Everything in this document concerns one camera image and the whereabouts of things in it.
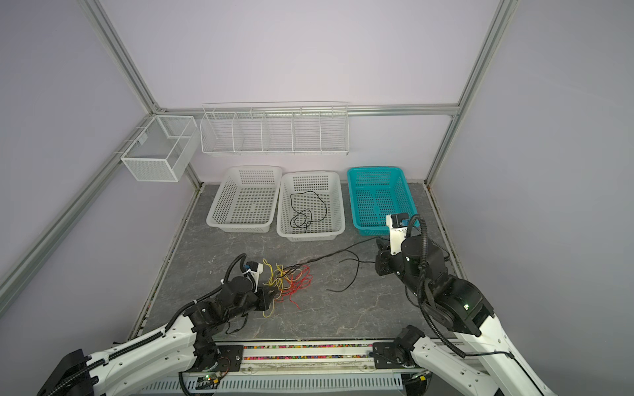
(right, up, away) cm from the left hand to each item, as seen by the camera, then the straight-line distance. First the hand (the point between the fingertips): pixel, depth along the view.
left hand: (277, 294), depth 81 cm
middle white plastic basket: (+9, +29, +31) cm, 43 cm away
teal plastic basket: (+40, +36, +36) cm, 64 cm away
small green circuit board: (-19, -23, -9) cm, 31 cm away
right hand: (+30, +20, -17) cm, 40 cm away
